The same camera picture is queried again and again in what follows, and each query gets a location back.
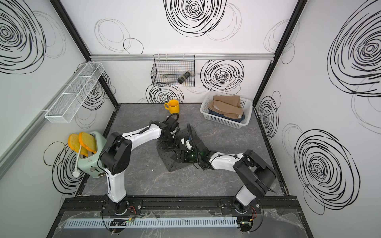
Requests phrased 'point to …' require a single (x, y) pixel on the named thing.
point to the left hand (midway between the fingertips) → (177, 148)
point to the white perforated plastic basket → (246, 106)
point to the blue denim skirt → (240, 120)
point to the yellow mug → (173, 105)
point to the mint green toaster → (88, 165)
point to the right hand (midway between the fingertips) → (175, 159)
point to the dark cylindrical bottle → (181, 79)
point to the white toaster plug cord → (76, 172)
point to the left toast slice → (74, 143)
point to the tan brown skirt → (227, 105)
